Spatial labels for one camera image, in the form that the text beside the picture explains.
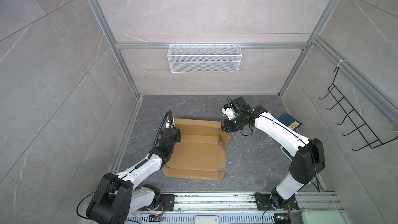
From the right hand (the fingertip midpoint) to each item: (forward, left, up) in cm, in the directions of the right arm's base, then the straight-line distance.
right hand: (223, 127), depth 83 cm
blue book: (+11, -49, -14) cm, 53 cm away
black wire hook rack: (-18, -54, +17) cm, 60 cm away
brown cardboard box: (-7, +13, -18) cm, 23 cm away
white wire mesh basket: (+45, +9, +15) cm, 48 cm away
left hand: (+4, +28, -1) cm, 29 cm away
